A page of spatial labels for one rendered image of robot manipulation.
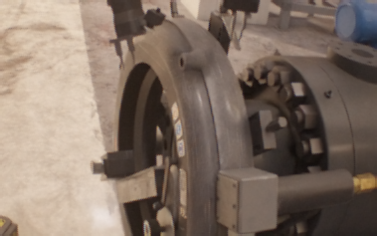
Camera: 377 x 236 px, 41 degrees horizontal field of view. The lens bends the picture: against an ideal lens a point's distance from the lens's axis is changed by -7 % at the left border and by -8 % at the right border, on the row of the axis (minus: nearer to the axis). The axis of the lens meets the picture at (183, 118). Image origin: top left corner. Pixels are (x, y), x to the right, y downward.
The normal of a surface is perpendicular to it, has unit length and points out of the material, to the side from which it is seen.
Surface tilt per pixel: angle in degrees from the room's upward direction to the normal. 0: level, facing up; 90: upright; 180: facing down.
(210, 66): 26
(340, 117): 40
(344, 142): 53
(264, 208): 67
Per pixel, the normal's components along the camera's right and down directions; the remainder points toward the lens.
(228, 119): 0.31, -0.29
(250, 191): 0.36, 0.07
